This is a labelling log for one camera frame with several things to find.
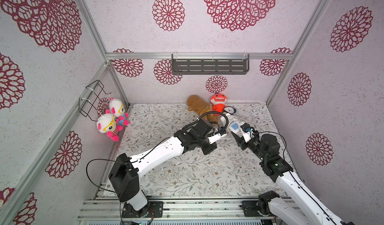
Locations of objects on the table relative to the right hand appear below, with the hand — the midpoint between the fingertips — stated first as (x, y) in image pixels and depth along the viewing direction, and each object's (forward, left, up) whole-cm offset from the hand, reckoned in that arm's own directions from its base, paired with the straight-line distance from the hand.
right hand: (239, 126), depth 75 cm
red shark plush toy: (+37, +5, -19) cm, 42 cm away
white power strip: (0, +3, +1) cm, 3 cm away
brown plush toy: (+33, +23, -17) cm, 44 cm away
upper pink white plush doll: (+18, +72, -6) cm, 74 cm away
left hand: (-6, +13, -8) cm, 16 cm away
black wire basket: (+6, +76, +9) cm, 77 cm away
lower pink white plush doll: (+5, +73, -5) cm, 73 cm away
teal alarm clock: (+33, -4, -23) cm, 40 cm away
